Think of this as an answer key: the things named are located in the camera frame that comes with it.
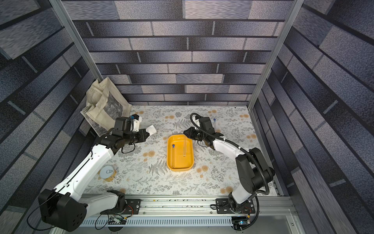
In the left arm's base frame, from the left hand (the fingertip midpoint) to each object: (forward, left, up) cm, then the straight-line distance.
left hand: (150, 133), depth 79 cm
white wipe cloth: (+4, 0, -2) cm, 4 cm away
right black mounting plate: (-32, -40, -20) cm, 55 cm away
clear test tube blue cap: (-3, -12, -20) cm, 24 cm away
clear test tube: (-3, -19, -9) cm, 21 cm away
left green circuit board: (-38, +14, -21) cm, 46 cm away
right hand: (+6, -18, -7) cm, 20 cm away
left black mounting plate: (-31, +6, -21) cm, 38 cm away
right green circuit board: (-37, -48, -21) cm, 65 cm away
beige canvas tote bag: (+19, +31, +3) cm, 37 cm away
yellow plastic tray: (-2, -16, -21) cm, 26 cm away
